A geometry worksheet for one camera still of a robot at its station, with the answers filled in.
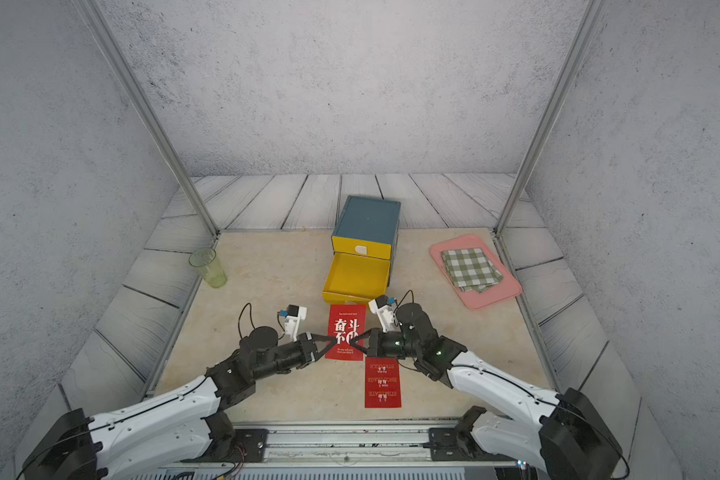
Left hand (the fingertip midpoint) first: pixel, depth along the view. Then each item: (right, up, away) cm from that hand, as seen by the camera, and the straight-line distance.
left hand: (339, 345), depth 72 cm
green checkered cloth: (+43, +16, +35) cm, 58 cm away
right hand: (+3, 0, +1) cm, 3 cm away
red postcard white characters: (+1, +4, +5) cm, 7 cm away
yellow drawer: (+5, +23, +18) cm, 30 cm away
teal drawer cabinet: (+7, +33, +23) cm, 40 cm away
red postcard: (+11, -14, +11) cm, 20 cm away
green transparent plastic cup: (-50, +16, +36) cm, 63 cm away
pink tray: (+56, +9, +34) cm, 66 cm away
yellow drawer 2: (+3, +13, +26) cm, 29 cm away
